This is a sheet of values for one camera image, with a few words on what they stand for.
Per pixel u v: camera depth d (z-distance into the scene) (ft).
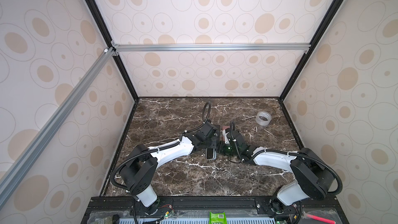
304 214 2.34
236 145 2.20
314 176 1.45
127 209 2.39
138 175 1.43
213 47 2.99
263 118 3.55
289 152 1.64
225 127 3.47
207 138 2.17
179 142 1.79
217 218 2.28
